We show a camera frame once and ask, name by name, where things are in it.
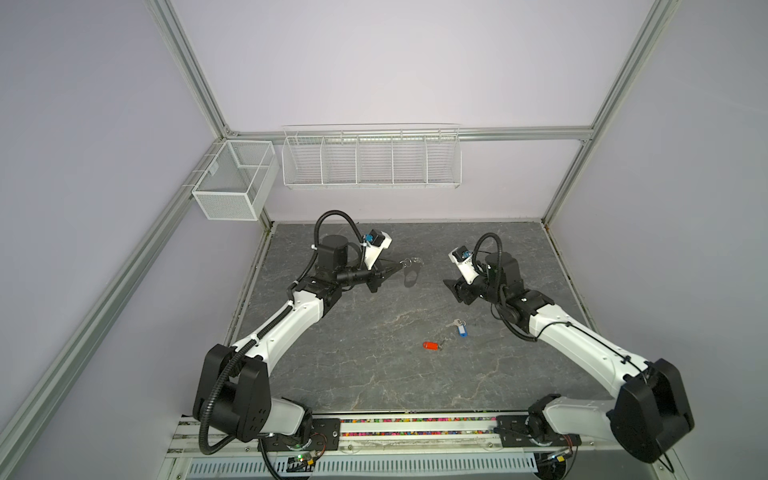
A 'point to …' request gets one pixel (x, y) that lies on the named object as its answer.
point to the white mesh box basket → (235, 184)
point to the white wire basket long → (372, 156)
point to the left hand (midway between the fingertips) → (400, 268)
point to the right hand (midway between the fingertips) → (456, 274)
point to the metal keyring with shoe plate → (412, 268)
